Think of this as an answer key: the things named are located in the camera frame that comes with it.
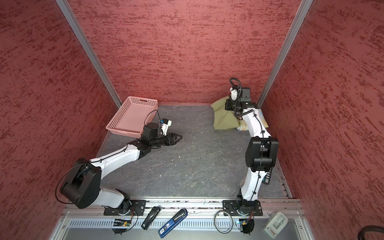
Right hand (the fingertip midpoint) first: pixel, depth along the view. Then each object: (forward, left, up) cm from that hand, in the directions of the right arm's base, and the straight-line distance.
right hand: (225, 105), depth 92 cm
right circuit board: (-60, -5, -23) cm, 65 cm away
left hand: (-20, +29, -7) cm, 36 cm away
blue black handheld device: (-56, +27, -16) cm, 65 cm away
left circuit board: (-58, +58, -24) cm, 85 cm away
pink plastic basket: (+10, +69, -20) cm, 72 cm away
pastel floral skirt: (-6, -13, -14) cm, 20 cm away
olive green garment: (-8, +2, -4) cm, 9 cm away
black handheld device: (-57, +42, -17) cm, 73 cm away
